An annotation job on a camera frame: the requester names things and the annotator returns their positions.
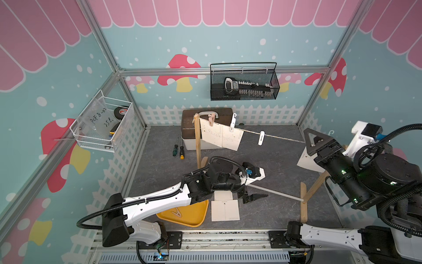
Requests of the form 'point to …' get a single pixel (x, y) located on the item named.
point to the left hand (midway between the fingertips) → (262, 183)
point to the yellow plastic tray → (193, 215)
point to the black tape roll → (120, 112)
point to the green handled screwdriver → (176, 148)
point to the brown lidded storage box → (222, 115)
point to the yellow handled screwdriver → (181, 152)
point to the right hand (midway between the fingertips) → (308, 133)
